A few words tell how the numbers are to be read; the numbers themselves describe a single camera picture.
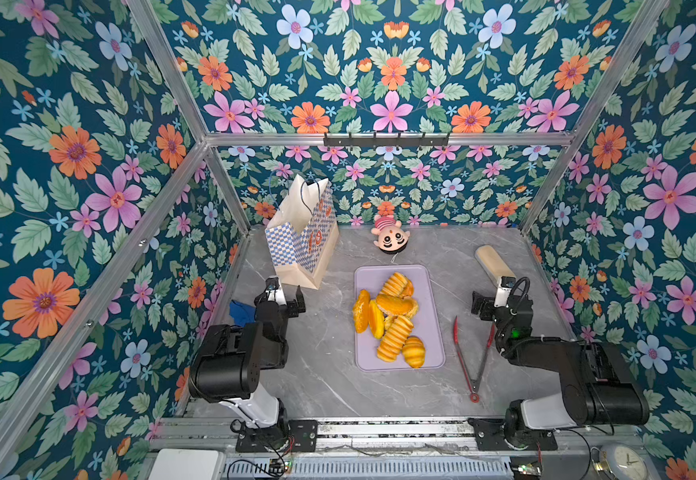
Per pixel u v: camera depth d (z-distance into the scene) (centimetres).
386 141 93
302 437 73
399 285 93
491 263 104
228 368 46
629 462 67
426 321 94
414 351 86
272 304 74
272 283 82
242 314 95
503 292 81
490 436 73
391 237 107
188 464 82
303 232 83
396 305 87
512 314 70
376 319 89
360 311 90
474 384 81
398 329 84
